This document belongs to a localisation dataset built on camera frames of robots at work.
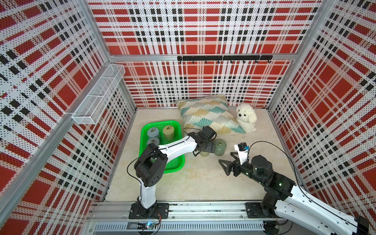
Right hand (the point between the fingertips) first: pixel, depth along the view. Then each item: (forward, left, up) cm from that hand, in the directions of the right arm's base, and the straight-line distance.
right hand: (227, 157), depth 72 cm
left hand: (+13, +9, -12) cm, 20 cm away
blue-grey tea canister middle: (+17, +42, -10) cm, 46 cm away
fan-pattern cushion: (+35, +7, -3) cm, 36 cm away
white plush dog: (+29, -17, -4) cm, 34 cm away
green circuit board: (-27, +39, -17) cm, 50 cm away
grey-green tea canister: (+12, +1, -11) cm, 17 cm away
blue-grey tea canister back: (+23, +45, -11) cm, 52 cm away
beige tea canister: (+11, +11, -17) cm, 23 cm away
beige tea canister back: (+24, +34, -12) cm, 44 cm away
